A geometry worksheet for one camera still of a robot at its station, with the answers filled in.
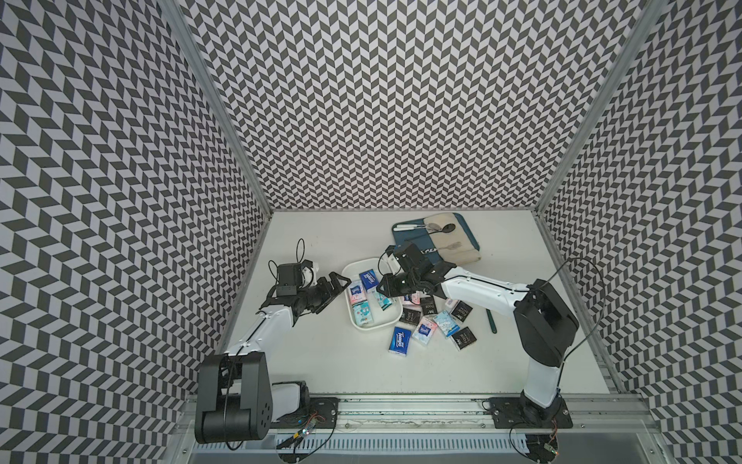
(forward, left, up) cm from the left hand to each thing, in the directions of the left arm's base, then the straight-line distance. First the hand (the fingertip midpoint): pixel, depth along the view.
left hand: (342, 289), depth 86 cm
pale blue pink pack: (-10, -25, -6) cm, 27 cm away
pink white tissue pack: (0, -23, -6) cm, 24 cm away
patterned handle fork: (+22, -38, -7) cm, 44 cm away
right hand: (-1, -11, 0) cm, 12 cm away
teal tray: (+25, -27, -7) cm, 37 cm away
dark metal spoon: (+29, -37, -6) cm, 47 cm away
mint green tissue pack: (-5, -6, -6) cm, 10 cm away
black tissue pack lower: (-12, -36, -7) cm, 39 cm away
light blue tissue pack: (-8, -32, -7) cm, 33 cm away
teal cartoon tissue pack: (-4, -12, +1) cm, 13 cm away
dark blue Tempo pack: (+8, -7, -6) cm, 12 cm away
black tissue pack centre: (-2, -27, -7) cm, 28 cm away
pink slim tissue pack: (-3, -33, -4) cm, 33 cm away
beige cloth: (+24, -38, -8) cm, 45 cm away
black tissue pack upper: (-4, -37, -7) cm, 38 cm away
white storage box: (+1, -4, -5) cm, 6 cm away
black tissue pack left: (-6, -21, -7) cm, 22 cm away
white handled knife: (+30, -23, -7) cm, 38 cm away
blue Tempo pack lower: (-13, -17, -6) cm, 23 cm away
